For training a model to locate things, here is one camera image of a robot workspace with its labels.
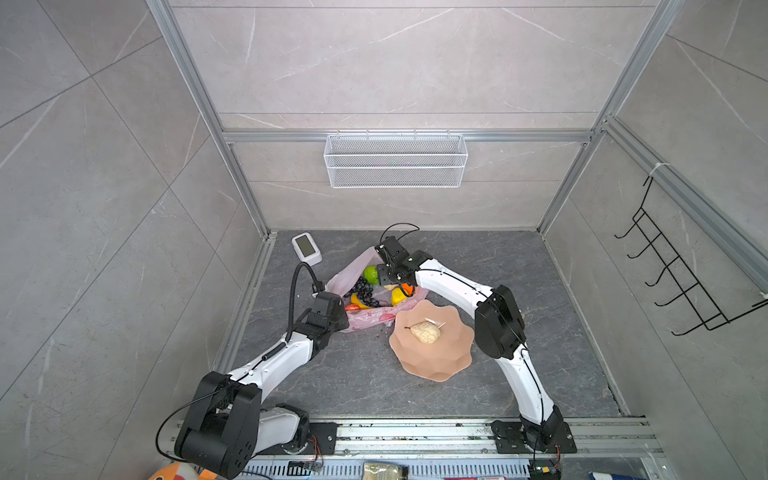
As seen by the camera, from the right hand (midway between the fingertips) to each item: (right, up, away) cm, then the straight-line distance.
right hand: (386, 272), depth 97 cm
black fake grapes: (-8, -7, +1) cm, 10 cm away
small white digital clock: (-30, +8, +12) cm, 33 cm away
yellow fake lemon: (+4, -7, -5) cm, 10 cm away
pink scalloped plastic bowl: (+14, -25, -13) cm, 32 cm away
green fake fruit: (-5, -1, 0) cm, 5 cm away
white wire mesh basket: (+13, +39, +4) cm, 41 cm away
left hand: (-15, -10, -7) cm, 19 cm away
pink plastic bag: (-14, -3, -5) cm, 15 cm away
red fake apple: (-11, -11, -6) cm, 16 cm away
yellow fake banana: (-11, -9, +1) cm, 14 cm away
